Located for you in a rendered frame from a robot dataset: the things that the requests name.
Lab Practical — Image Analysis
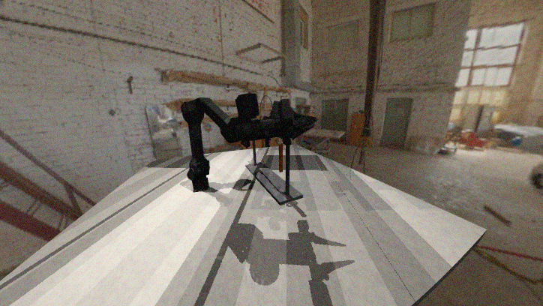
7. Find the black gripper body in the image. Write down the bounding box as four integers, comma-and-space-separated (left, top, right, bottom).
260, 98, 293, 146

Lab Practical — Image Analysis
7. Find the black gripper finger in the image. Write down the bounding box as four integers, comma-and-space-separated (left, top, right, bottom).
291, 123, 314, 140
291, 108, 317, 131

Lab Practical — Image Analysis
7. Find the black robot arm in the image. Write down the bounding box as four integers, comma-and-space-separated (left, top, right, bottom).
181, 93, 263, 193

